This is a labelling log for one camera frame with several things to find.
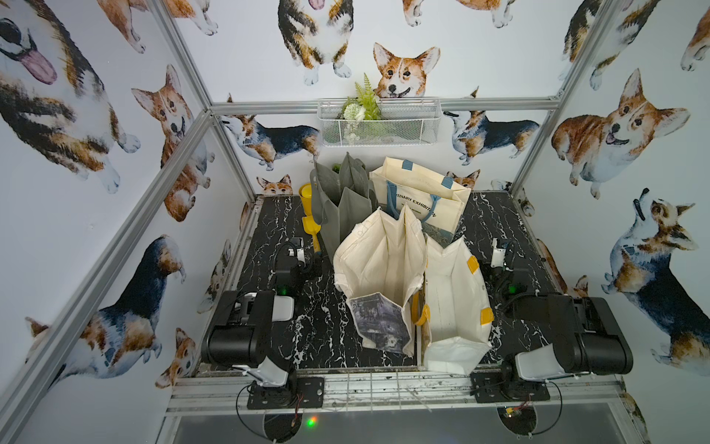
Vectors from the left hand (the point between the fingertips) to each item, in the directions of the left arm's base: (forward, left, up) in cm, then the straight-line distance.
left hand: (306, 248), depth 94 cm
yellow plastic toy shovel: (+8, -1, +4) cm, 9 cm away
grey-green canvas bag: (+5, -13, +20) cm, 24 cm away
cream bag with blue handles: (+8, -44, +15) cm, 47 cm away
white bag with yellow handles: (-19, -49, -7) cm, 53 cm away
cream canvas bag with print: (-6, -25, -2) cm, 26 cm away
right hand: (-3, -60, +1) cm, 60 cm away
